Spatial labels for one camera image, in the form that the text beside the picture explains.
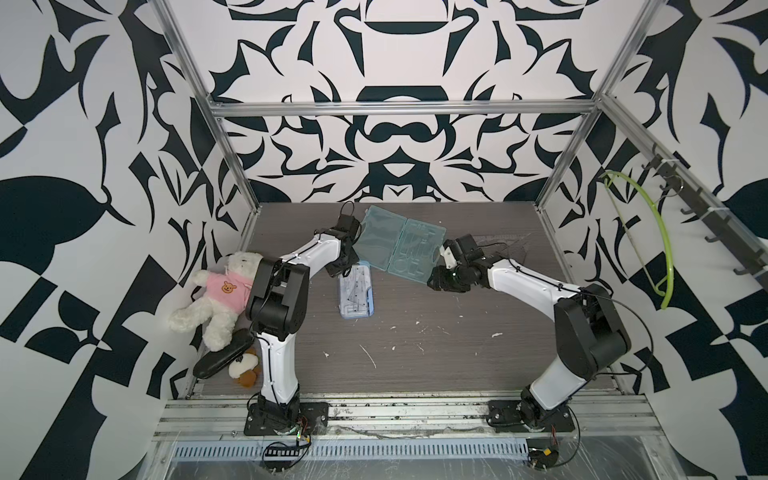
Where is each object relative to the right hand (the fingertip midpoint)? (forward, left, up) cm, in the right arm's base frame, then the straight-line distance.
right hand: (433, 278), depth 91 cm
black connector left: (-43, +40, -10) cm, 60 cm away
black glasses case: (-22, +59, -3) cm, 63 cm away
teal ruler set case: (+16, +8, -6) cm, 19 cm away
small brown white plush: (-24, +51, -3) cm, 56 cm away
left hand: (+10, +28, -3) cm, 30 cm away
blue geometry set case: (-2, +24, -5) cm, 24 cm away
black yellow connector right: (-43, -22, -8) cm, 49 cm away
